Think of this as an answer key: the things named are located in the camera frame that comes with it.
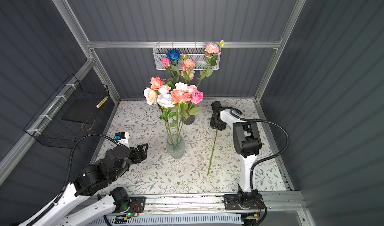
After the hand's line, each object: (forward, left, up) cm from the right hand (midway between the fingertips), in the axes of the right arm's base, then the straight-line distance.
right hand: (217, 127), depth 102 cm
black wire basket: (-16, +79, +30) cm, 86 cm away
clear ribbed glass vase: (-19, +25, +12) cm, 34 cm away
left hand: (-26, +39, +22) cm, 52 cm away
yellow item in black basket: (-2, +66, +28) cm, 72 cm away
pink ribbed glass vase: (+6, +19, 0) cm, 20 cm away
